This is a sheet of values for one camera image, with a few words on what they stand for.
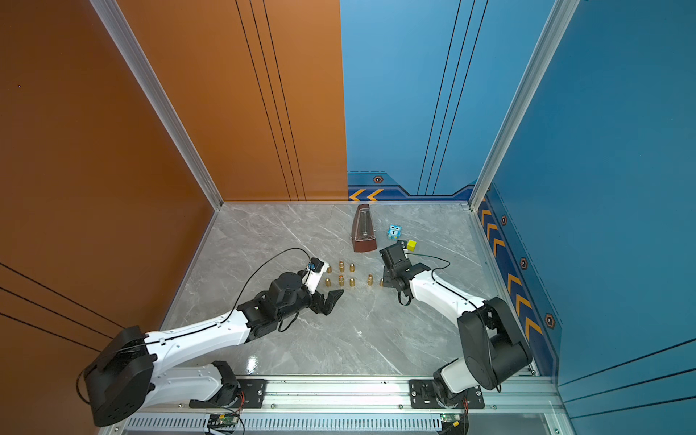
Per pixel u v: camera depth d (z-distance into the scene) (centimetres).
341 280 93
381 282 93
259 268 102
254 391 74
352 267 97
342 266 96
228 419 72
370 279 93
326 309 72
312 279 70
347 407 73
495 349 43
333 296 71
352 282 94
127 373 41
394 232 109
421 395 72
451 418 72
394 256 71
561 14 70
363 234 99
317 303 71
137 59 77
